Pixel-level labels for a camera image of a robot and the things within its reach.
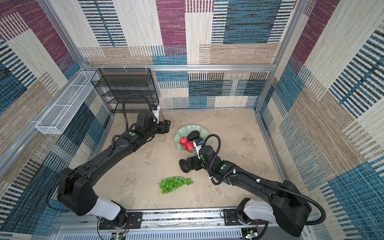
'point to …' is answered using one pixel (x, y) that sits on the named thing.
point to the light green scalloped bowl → (184, 132)
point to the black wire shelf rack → (125, 89)
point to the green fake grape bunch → (168, 184)
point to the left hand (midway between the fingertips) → (165, 120)
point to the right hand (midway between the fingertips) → (194, 159)
